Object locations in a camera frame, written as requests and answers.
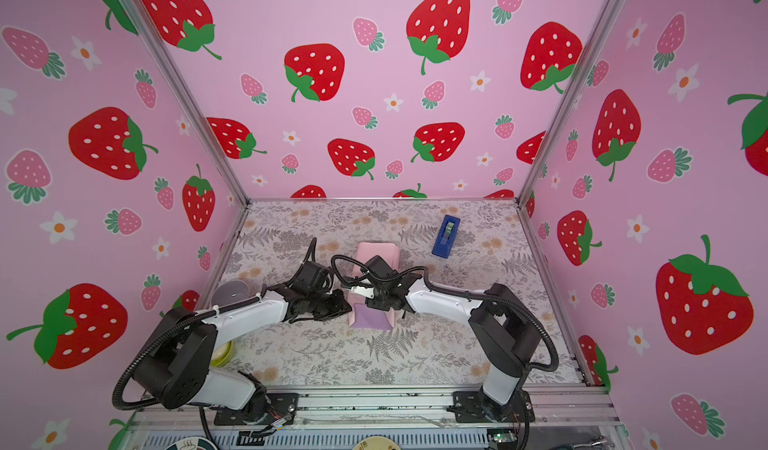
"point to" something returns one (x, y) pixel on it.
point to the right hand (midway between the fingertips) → (372, 284)
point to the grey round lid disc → (228, 291)
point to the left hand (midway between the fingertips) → (353, 307)
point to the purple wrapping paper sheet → (361, 316)
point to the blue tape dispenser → (446, 236)
